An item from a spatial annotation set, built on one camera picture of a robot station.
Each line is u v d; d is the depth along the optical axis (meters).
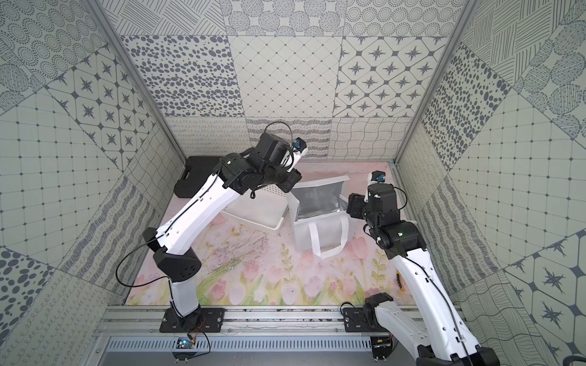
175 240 0.44
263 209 0.98
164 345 0.70
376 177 0.61
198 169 1.08
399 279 0.82
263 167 0.50
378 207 0.51
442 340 0.37
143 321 0.75
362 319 0.73
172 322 0.73
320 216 0.73
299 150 0.59
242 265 0.86
